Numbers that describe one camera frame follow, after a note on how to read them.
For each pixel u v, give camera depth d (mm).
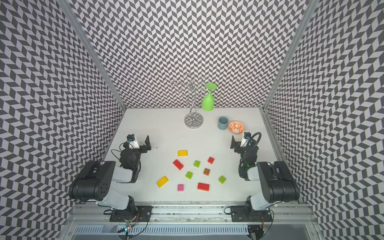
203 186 806
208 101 908
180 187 804
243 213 722
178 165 889
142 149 807
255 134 693
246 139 754
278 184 443
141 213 719
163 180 825
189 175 847
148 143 849
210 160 905
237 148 818
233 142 827
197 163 889
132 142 755
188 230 693
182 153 934
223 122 1050
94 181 450
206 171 863
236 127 1048
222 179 839
